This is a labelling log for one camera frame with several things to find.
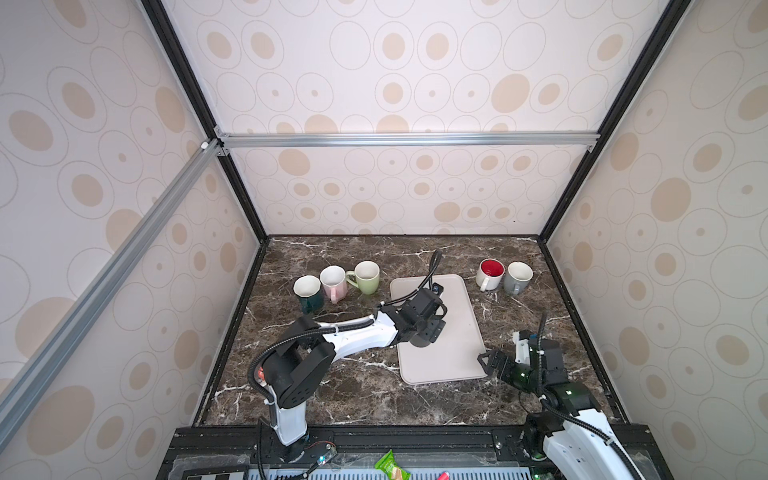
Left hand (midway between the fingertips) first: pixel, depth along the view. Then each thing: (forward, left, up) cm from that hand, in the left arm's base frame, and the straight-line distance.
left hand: (438, 317), depth 86 cm
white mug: (+19, -20, -4) cm, 27 cm away
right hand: (-11, -14, -5) cm, 19 cm away
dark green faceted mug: (+11, +41, -3) cm, 42 cm away
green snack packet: (-36, +14, -5) cm, 39 cm away
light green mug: (+15, +22, 0) cm, 26 cm away
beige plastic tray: (-7, -5, -11) cm, 14 cm away
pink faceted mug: (+14, +33, -2) cm, 36 cm away
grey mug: (+16, -28, -2) cm, 32 cm away
